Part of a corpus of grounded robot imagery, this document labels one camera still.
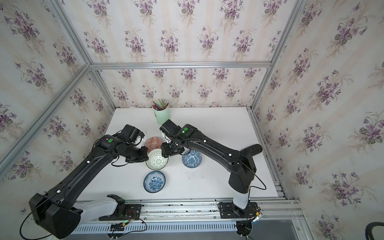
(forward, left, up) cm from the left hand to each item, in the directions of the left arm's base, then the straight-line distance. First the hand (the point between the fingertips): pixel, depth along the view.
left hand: (151, 159), depth 74 cm
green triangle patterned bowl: (+2, -2, -4) cm, 5 cm away
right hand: (+3, -8, +1) cm, 9 cm away
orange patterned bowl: (+18, +4, -13) cm, 23 cm away
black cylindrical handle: (+13, -61, -13) cm, 63 cm away
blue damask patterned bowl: (+7, -21, -15) cm, 27 cm away
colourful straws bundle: (+44, +1, -4) cm, 44 cm away
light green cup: (+37, 0, -8) cm, 38 cm away
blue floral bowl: (-6, 0, -15) cm, 16 cm away
